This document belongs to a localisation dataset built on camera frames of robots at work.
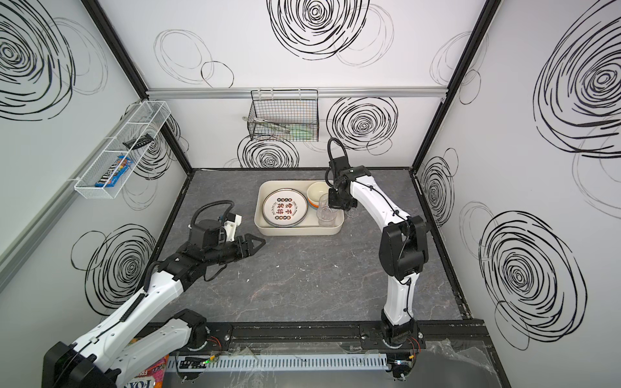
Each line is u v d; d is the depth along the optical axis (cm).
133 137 83
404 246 52
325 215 93
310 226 97
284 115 89
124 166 72
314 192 103
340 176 67
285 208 102
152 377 65
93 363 39
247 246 68
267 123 85
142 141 80
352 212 102
